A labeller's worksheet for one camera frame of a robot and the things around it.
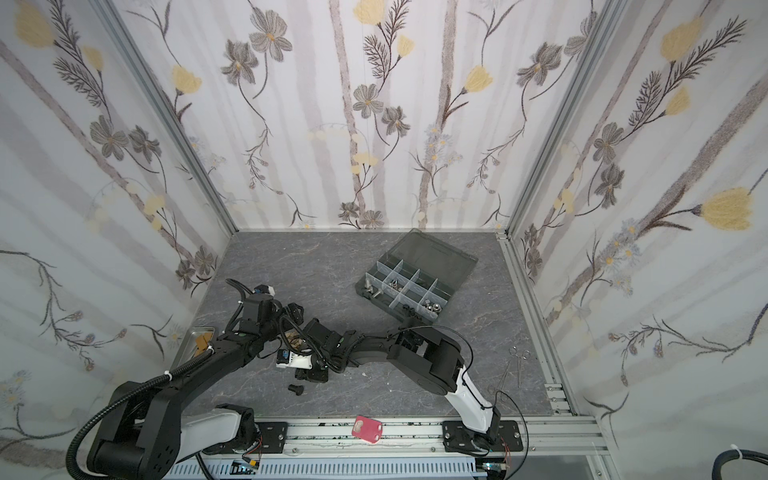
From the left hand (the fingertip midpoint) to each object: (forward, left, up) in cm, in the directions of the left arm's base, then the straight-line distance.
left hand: (297, 309), depth 90 cm
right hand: (-15, -2, -5) cm, 16 cm away
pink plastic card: (-32, -22, -5) cm, 39 cm away
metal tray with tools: (-6, +32, -7) cm, 33 cm away
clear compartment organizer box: (+14, -39, -3) cm, 41 cm away
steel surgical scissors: (-14, -69, -7) cm, 71 cm away
